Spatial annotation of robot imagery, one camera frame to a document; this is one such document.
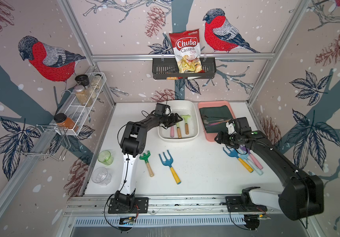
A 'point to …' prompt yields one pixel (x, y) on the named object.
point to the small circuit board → (127, 220)
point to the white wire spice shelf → (73, 116)
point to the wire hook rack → (49, 142)
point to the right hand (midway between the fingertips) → (219, 138)
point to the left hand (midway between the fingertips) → (182, 118)
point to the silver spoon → (207, 122)
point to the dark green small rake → (145, 157)
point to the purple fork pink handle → (172, 132)
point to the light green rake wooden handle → (179, 132)
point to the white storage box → (182, 107)
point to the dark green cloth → (215, 118)
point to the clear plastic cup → (101, 176)
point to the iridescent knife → (217, 123)
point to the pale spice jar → (96, 81)
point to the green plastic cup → (105, 157)
